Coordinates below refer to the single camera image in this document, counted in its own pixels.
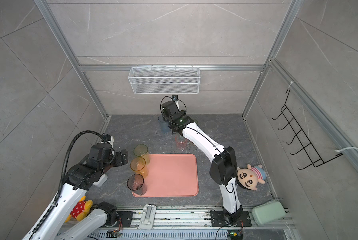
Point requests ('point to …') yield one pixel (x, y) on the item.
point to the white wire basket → (165, 80)
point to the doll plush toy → (250, 177)
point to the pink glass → (181, 144)
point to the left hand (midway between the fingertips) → (119, 150)
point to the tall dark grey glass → (135, 183)
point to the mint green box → (268, 212)
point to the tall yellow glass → (139, 164)
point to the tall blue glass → (164, 123)
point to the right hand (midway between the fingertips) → (172, 110)
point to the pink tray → (172, 175)
